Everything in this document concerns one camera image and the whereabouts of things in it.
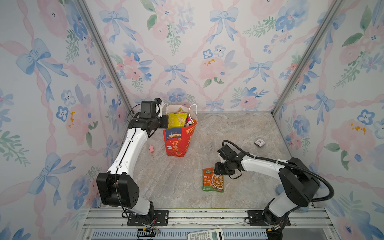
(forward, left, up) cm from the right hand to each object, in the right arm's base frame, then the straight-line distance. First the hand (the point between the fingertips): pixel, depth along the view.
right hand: (217, 171), depth 89 cm
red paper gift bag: (+11, +23, +16) cm, 30 cm away
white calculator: (-31, +5, +1) cm, 31 cm away
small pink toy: (+14, +42, +2) cm, 44 cm away
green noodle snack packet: (-6, +3, 0) cm, 7 cm away
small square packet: (+20, -30, +1) cm, 36 cm away
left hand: (+19, +29, +26) cm, 43 cm away
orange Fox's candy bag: (+20, +17, +21) cm, 34 cm away
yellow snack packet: (+20, +24, +23) cm, 39 cm away
